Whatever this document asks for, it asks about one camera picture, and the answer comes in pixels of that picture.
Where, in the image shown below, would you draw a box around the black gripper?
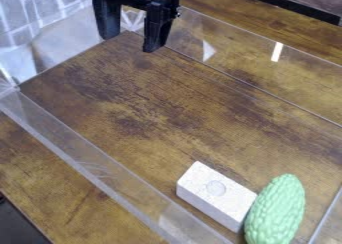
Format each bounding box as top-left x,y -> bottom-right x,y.
93,0 -> 179,53

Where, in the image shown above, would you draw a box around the white foam block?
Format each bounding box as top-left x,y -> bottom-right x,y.
177,161 -> 257,232

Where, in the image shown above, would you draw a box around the clear acrylic tray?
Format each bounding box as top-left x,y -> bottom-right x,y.
0,8 -> 342,244

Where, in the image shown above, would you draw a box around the green bumpy gourd toy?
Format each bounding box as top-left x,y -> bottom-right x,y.
245,174 -> 306,244

